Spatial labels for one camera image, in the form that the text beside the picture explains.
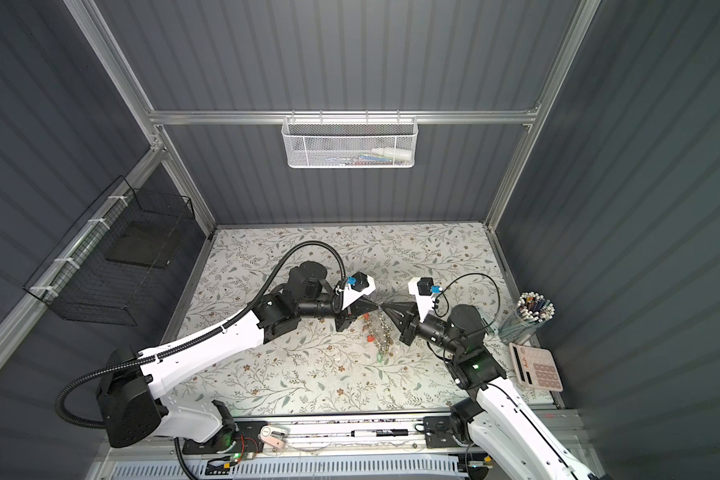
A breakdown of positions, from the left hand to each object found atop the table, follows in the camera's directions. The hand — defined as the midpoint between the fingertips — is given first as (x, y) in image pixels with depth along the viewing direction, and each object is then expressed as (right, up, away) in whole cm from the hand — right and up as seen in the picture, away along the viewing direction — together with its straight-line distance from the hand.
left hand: (377, 303), depth 71 cm
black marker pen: (+1, -33, +3) cm, 33 cm away
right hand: (+2, -1, -2) cm, 3 cm away
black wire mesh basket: (-66, +8, +2) cm, 67 cm away
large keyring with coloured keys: (+1, -10, +12) cm, 16 cm away
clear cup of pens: (+42, -3, +9) cm, 43 cm away
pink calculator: (+45, -20, +12) cm, 51 cm away
